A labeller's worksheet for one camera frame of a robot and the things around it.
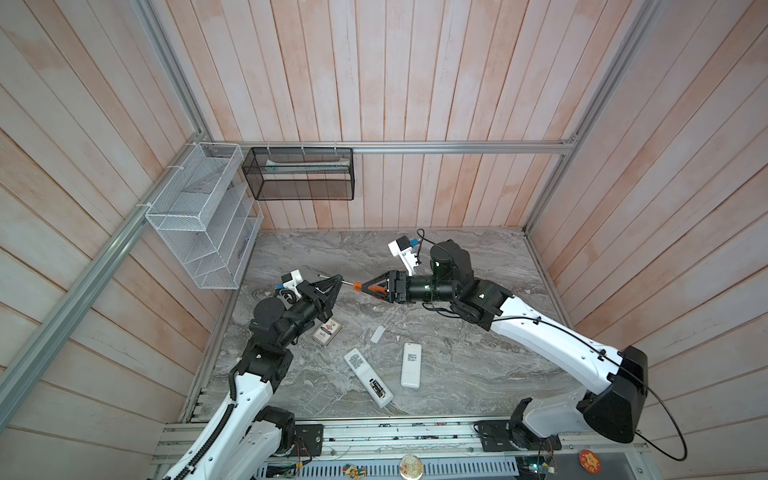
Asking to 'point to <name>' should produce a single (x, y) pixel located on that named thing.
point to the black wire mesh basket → (301, 173)
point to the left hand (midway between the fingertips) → (345, 282)
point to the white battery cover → (379, 331)
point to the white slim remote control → (365, 374)
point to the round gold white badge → (411, 466)
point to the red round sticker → (590, 462)
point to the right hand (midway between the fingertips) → (367, 292)
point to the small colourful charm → (355, 472)
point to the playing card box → (326, 333)
